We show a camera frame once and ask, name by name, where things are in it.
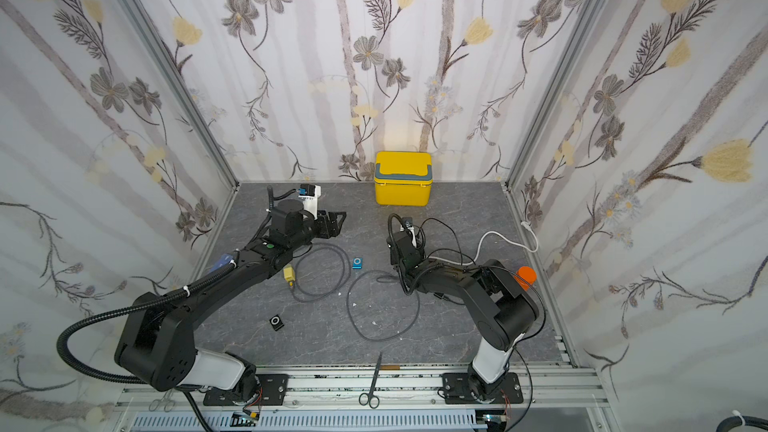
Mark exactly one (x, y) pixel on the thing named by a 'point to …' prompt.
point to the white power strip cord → (524, 223)
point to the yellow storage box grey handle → (403, 178)
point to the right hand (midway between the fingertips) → (406, 238)
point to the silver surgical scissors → (169, 404)
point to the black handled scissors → (368, 398)
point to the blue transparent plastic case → (224, 260)
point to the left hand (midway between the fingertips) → (339, 210)
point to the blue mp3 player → (357, 262)
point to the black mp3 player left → (276, 322)
